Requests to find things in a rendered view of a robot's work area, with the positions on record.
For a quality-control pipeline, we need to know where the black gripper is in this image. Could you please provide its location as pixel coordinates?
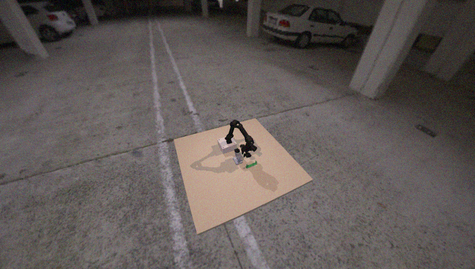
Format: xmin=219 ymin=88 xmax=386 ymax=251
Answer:
xmin=240 ymin=144 xmax=251 ymax=157

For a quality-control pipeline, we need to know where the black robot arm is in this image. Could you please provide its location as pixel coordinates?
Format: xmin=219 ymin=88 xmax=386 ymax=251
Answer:
xmin=225 ymin=119 xmax=257 ymax=152

